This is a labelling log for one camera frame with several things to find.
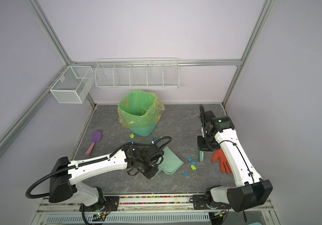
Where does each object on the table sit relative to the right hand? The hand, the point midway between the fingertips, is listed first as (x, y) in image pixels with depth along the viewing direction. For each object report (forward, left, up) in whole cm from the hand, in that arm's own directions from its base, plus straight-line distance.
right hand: (205, 149), depth 72 cm
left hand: (-10, +28, -8) cm, 31 cm away
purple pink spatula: (+21, +73, -20) cm, 78 cm away
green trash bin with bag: (+37, +41, -11) cm, 56 cm away
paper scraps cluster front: (-2, +4, -20) cm, 21 cm away
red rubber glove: (0, -16, -19) cm, 25 cm away
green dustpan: (-3, +18, -11) cm, 21 cm away
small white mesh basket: (+49, +90, +5) cm, 102 cm away
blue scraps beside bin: (+16, +44, -18) cm, 50 cm away
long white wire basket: (+53, +41, +12) cm, 68 cm away
